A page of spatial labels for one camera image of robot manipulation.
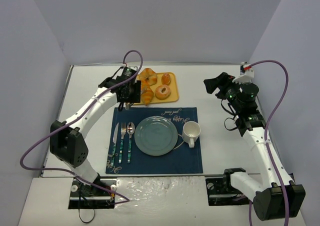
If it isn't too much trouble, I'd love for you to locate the large striped croissant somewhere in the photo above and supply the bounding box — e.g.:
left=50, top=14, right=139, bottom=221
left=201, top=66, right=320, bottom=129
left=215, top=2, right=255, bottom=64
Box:
left=140, top=83, right=154, bottom=106

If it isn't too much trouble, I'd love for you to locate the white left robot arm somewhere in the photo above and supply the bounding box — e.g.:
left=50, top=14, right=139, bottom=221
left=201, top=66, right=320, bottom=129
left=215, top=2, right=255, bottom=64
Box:
left=49, top=66, right=141, bottom=185

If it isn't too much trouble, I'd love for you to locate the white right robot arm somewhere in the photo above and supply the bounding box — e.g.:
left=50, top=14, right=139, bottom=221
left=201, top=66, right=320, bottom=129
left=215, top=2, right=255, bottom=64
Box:
left=204, top=72, right=306, bottom=222

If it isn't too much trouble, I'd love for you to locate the twisted bagel bread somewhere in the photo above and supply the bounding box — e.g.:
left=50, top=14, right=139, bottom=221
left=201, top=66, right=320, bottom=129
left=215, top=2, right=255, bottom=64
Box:
left=138, top=68, right=158, bottom=86

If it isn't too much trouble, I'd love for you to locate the orange cream sandwich bun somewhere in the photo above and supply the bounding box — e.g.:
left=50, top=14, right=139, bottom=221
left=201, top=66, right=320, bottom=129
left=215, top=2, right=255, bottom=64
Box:
left=161, top=72, right=171, bottom=86

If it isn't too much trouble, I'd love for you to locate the yellow plastic tray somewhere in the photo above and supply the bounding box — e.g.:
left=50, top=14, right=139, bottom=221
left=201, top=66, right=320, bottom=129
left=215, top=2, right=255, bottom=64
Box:
left=129, top=72, right=180, bottom=106

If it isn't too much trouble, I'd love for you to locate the white ceramic cup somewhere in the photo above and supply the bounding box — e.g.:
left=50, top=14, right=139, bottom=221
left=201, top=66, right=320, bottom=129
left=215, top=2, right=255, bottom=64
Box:
left=182, top=121, right=201, bottom=149

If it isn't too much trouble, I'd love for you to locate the blue-green ceramic plate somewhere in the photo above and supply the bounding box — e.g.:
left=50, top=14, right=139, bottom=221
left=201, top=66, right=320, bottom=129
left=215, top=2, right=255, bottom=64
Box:
left=134, top=116, right=178, bottom=157

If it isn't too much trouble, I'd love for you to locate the dark blue cloth placemat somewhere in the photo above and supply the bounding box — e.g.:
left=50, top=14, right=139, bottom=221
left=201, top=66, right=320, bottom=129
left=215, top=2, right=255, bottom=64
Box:
left=105, top=107, right=203, bottom=175

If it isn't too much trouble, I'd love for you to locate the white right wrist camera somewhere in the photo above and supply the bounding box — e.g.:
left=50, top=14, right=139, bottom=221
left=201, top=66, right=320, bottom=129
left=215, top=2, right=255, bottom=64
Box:
left=232, top=62, right=255, bottom=84

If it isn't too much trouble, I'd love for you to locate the sugared ring donut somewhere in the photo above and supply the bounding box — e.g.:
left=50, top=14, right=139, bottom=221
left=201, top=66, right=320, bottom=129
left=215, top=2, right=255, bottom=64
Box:
left=154, top=84, right=171, bottom=100

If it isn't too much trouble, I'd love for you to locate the fork green handle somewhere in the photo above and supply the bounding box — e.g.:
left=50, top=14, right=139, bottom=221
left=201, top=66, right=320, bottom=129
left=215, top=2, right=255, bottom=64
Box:
left=118, top=122, right=127, bottom=164

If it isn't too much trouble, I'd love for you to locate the spoon green handle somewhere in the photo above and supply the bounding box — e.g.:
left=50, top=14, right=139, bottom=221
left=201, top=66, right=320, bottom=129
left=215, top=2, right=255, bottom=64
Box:
left=126, top=122, right=135, bottom=164

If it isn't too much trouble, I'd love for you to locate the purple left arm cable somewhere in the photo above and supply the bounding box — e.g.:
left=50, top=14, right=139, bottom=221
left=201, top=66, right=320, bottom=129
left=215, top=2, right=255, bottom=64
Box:
left=19, top=50, right=144, bottom=204

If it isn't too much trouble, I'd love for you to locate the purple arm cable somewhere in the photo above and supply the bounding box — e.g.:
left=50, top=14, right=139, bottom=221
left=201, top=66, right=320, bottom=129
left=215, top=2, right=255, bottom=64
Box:
left=19, top=50, right=144, bottom=204
left=248, top=60, right=291, bottom=226

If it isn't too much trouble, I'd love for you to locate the table knife green handle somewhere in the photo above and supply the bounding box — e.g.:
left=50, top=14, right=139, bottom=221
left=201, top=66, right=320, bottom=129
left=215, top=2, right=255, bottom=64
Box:
left=110, top=123, right=119, bottom=166

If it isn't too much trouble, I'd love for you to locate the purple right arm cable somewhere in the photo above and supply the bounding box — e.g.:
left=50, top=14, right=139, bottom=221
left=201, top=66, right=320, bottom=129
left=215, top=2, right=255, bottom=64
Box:
left=248, top=60, right=291, bottom=226

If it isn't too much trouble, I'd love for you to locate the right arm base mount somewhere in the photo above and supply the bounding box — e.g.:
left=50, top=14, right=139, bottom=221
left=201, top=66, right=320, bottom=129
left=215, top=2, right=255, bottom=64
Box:
left=205, top=168, right=250, bottom=207

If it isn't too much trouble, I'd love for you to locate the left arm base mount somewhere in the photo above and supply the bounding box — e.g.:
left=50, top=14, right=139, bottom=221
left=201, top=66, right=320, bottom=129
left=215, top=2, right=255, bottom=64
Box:
left=68, top=179, right=115, bottom=210

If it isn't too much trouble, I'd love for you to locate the black thin base cable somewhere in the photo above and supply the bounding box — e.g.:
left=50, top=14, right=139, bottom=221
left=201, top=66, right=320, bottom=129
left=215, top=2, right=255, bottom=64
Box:
left=78, top=183, right=96, bottom=224

